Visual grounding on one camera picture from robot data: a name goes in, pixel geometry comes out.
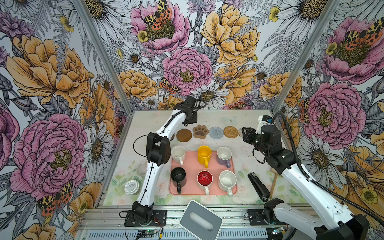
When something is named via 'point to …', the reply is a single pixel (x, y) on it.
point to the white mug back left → (178, 154)
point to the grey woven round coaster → (216, 132)
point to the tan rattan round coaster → (230, 132)
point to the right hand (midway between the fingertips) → (242, 133)
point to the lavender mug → (224, 156)
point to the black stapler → (260, 188)
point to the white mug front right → (227, 180)
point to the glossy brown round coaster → (172, 137)
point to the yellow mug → (204, 154)
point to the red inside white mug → (204, 179)
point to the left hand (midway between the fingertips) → (191, 123)
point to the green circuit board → (147, 231)
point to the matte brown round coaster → (184, 135)
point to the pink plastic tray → (192, 166)
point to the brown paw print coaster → (200, 131)
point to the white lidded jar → (132, 187)
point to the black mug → (178, 177)
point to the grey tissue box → (200, 221)
